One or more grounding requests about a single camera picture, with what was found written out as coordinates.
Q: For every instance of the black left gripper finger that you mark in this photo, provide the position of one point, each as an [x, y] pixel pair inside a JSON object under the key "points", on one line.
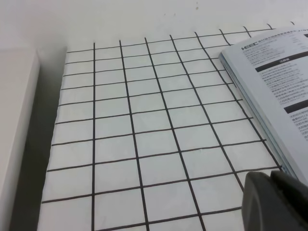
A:
{"points": [[277, 202]]}

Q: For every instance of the HEEC catalogue book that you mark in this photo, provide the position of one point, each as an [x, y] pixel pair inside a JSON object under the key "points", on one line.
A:
{"points": [[270, 71]]}

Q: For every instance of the white black-grid tablecloth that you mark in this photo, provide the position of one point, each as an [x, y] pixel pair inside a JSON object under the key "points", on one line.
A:
{"points": [[151, 134]]}

